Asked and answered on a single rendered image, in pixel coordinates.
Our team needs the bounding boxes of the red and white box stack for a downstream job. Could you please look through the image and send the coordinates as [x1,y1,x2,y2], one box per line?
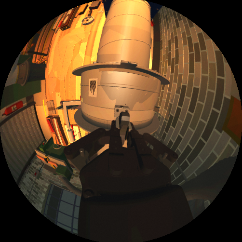
[46,116,69,147]

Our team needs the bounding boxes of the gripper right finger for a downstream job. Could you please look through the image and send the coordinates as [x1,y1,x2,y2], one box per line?
[124,122,179,165]

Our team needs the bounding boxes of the grey lever bracket plate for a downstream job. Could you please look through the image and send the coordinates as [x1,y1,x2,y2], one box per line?
[113,104,131,119]

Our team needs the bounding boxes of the dark framed wall board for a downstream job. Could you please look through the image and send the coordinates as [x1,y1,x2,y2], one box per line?
[59,8,76,31]

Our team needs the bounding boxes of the white spoked wheel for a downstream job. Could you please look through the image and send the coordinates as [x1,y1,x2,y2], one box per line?
[81,15,94,26]

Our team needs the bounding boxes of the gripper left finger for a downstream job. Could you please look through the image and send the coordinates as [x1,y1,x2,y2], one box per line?
[63,120,124,161]

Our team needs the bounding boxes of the white pipe frame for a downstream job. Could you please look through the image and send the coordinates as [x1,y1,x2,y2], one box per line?
[62,100,82,132]

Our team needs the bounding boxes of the wooden shelf unit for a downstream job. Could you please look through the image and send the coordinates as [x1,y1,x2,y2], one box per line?
[24,28,57,65]

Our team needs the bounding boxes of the grey roller shutter door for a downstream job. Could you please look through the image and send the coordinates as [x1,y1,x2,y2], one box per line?
[0,105,46,183]

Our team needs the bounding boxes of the grey damper lever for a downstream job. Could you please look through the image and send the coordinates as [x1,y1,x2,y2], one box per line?
[116,111,132,148]

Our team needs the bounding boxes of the red fire extinguisher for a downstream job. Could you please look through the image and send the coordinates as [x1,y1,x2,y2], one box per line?
[1,100,24,116]

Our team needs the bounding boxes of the grid pane window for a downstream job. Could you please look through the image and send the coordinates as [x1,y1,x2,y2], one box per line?
[43,183,82,235]

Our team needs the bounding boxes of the orange wall poster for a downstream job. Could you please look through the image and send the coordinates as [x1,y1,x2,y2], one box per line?
[222,95,242,147]

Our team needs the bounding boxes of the white paper label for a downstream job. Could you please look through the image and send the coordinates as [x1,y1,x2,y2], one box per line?
[88,78,98,98]

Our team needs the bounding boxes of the white cylinder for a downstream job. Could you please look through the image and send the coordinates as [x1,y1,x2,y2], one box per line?
[66,128,75,144]

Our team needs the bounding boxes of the green machine with round drum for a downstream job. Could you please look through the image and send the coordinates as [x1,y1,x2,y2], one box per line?
[0,54,46,108]

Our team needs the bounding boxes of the grey blast gate slide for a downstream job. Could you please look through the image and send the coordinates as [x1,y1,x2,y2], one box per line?
[120,60,138,67]

